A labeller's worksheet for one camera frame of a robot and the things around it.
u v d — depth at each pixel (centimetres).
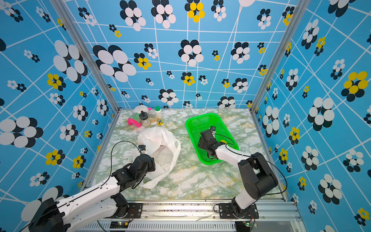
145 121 108
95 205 56
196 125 108
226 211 73
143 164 62
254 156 48
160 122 110
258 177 45
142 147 73
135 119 105
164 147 96
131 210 73
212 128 83
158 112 110
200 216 73
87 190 49
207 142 72
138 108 112
